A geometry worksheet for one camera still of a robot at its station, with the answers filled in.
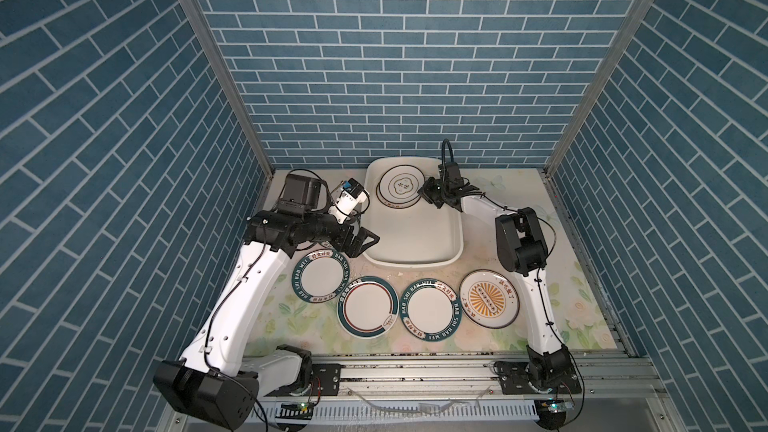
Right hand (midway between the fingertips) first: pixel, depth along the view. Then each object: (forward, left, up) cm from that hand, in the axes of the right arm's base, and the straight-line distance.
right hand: (414, 186), depth 107 cm
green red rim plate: (-43, +11, -6) cm, 44 cm away
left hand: (-33, +10, +21) cm, 41 cm away
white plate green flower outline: (+3, +6, -4) cm, 7 cm away
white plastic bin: (-14, 0, -7) cm, 16 cm away
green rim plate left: (-34, +27, -7) cm, 44 cm away
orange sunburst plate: (-37, -24, -7) cm, 45 cm away
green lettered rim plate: (-41, -7, -8) cm, 43 cm away
